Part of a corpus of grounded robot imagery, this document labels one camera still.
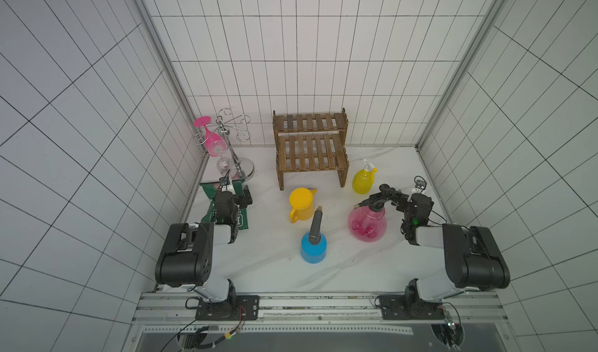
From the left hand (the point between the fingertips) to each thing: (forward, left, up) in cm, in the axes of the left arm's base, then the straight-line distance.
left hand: (236, 191), depth 95 cm
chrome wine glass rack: (+17, 0, -5) cm, 18 cm away
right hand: (0, -70, +2) cm, 70 cm away
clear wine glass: (+6, +4, +9) cm, 11 cm away
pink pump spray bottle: (-15, -53, +2) cm, 55 cm away
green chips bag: (-1, +10, +2) cm, 10 cm away
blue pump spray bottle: (-24, -32, +6) cm, 41 cm away
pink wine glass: (+6, +4, +22) cm, 23 cm away
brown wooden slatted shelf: (+21, -32, +8) cm, 39 cm away
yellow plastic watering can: (-9, -28, +5) cm, 30 cm away
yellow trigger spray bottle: (+4, -53, +4) cm, 54 cm away
